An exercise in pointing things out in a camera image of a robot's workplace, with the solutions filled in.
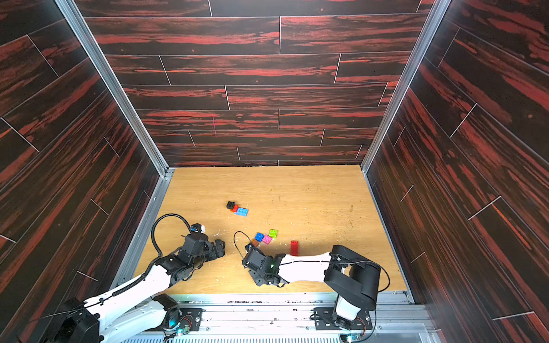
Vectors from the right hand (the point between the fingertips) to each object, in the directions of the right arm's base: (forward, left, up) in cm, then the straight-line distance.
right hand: (261, 266), depth 87 cm
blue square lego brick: (+12, +2, +2) cm, 13 cm away
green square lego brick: (+14, -4, +3) cm, 15 cm away
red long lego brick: (+8, -14, +2) cm, 16 cm away
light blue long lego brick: (+25, +11, +3) cm, 28 cm away
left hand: (+5, +18, +6) cm, 20 cm away
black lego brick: (+25, +17, +7) cm, 31 cm away
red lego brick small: (+26, +15, +4) cm, 30 cm away
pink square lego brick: (+11, -1, +3) cm, 11 cm away
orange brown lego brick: (+10, +4, +1) cm, 11 cm away
